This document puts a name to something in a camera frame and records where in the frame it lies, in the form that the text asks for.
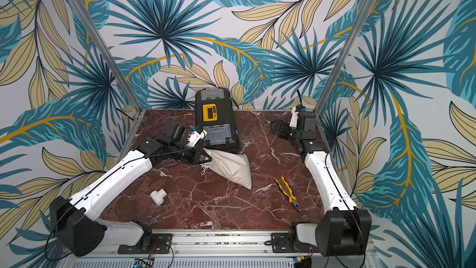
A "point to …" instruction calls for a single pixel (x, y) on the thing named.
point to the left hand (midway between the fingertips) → (210, 162)
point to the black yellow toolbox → (214, 114)
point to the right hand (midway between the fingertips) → (266, 126)
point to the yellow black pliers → (291, 198)
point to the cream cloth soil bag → (233, 166)
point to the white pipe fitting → (158, 196)
